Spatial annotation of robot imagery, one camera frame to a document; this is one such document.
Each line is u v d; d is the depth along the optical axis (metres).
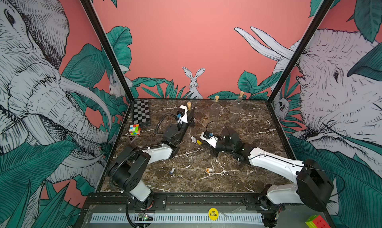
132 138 0.98
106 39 0.87
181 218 0.70
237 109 1.17
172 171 0.84
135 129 0.96
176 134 0.62
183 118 0.68
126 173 0.45
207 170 0.84
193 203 0.75
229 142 0.62
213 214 0.70
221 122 1.07
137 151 0.48
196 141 0.82
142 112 1.07
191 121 0.71
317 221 0.66
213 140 0.69
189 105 0.73
